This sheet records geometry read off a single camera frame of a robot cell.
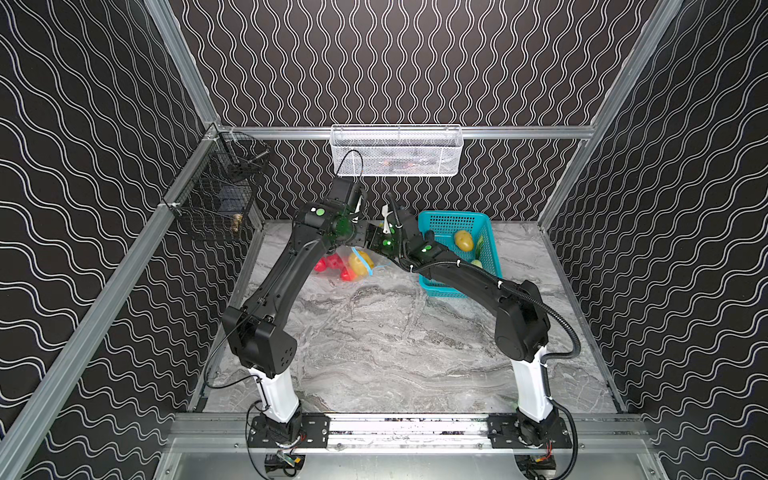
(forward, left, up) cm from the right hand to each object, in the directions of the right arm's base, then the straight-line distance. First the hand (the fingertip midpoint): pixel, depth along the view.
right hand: (361, 238), depth 87 cm
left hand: (-4, -2, +6) cm, 7 cm away
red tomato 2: (-7, +5, -9) cm, 12 cm away
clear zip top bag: (-4, +10, -13) cm, 17 cm away
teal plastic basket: (+23, -29, -17) cm, 41 cm away
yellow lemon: (+16, -35, -19) cm, 43 cm away
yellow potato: (-5, +2, -7) cm, 9 cm away
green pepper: (+12, -40, -17) cm, 45 cm away
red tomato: (+2, +11, -13) cm, 17 cm away
